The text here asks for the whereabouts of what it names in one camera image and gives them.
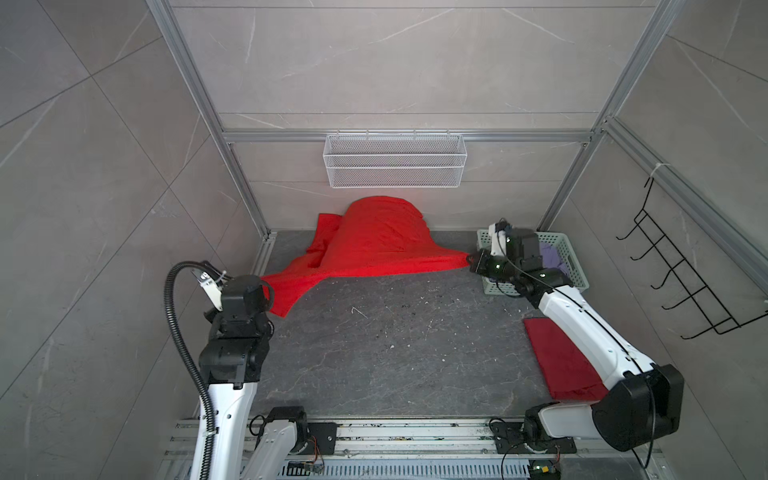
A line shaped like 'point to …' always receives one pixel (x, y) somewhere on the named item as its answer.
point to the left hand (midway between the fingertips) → (226, 287)
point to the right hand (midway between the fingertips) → (466, 257)
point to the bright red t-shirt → (377, 235)
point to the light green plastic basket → (573, 267)
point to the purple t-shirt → (550, 258)
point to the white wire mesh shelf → (391, 161)
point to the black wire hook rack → (718, 316)
